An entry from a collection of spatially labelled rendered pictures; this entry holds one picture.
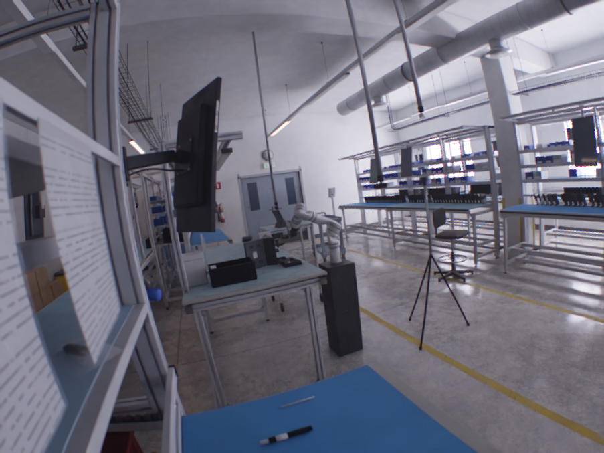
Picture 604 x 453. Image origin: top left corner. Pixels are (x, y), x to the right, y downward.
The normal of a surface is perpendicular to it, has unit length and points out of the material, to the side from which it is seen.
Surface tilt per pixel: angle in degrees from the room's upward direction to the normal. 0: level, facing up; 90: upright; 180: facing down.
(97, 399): 0
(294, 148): 90
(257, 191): 90
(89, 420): 0
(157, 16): 90
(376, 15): 90
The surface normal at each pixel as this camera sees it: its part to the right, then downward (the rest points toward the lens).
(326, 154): 0.32, 0.07
